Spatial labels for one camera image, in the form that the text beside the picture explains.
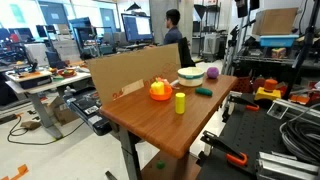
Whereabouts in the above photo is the yellow toy bell pepper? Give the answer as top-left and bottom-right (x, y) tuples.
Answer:
(150, 78), (166, 96)

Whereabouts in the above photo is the orange plastic bowl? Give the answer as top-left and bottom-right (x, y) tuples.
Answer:
(148, 85), (174, 102)

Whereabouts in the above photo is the yellow cup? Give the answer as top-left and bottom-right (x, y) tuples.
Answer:
(174, 92), (187, 115)

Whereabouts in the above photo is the brown cardboard board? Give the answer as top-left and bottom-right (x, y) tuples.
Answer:
(85, 43), (182, 106)

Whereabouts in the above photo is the white bowl with teal band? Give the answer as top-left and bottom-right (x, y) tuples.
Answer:
(177, 66), (205, 88)

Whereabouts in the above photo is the black office chair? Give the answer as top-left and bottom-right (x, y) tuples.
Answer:
(177, 36), (196, 69)

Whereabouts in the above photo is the seated person in dark shirt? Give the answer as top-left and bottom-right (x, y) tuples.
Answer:
(146, 8), (184, 48)

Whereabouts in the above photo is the computer monitor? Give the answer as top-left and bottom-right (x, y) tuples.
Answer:
(120, 12), (155, 44)

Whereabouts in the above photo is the grey metal table leg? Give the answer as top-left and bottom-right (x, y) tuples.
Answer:
(118, 126), (143, 180)

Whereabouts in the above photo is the small green ball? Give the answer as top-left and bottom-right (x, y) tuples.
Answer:
(155, 160), (167, 170)

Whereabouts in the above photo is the red plastic basket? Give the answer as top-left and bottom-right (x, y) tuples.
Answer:
(231, 76), (253, 94)

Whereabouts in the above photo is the red bowl with toys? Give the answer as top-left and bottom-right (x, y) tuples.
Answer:
(57, 68), (78, 79)

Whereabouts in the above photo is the small cardboard box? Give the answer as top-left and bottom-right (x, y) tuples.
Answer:
(48, 96), (81, 126)

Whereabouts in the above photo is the white standing desk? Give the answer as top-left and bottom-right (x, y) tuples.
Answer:
(4, 68), (93, 139)

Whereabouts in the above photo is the colourful cube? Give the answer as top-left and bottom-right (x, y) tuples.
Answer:
(270, 47), (288, 60)

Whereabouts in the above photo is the white box device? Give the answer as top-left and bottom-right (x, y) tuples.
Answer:
(6, 69), (54, 90)

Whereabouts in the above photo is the blue plastic bin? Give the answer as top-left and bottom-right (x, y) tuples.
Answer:
(259, 34), (300, 48)

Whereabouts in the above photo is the aluminium extrusion bar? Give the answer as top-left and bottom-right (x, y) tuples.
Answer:
(256, 151), (320, 180)

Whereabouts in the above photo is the black tripod pole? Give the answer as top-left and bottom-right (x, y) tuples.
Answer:
(283, 0), (320, 101)

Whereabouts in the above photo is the orange floor tape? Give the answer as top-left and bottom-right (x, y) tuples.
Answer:
(0, 163), (30, 180)

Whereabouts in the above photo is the black clamp with orange handle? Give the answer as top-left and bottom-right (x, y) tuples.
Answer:
(200, 130), (249, 168)
(227, 94), (261, 113)

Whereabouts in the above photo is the thin black floor cable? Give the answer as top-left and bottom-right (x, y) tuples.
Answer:
(7, 114), (86, 146)

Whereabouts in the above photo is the black cable bundle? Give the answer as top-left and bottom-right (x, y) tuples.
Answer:
(279, 103), (320, 166)

